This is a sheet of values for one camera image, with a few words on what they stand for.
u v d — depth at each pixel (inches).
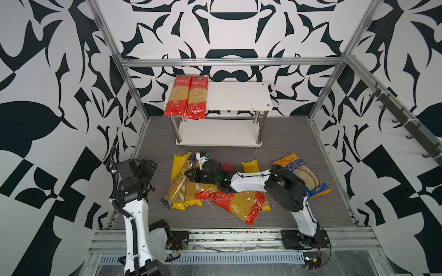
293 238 29.3
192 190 33.6
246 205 31.4
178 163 38.0
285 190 20.2
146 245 16.6
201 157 31.9
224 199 31.9
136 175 22.4
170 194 32.0
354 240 30.0
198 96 30.7
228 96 32.7
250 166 37.3
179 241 29.1
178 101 30.3
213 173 26.7
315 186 33.4
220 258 25.5
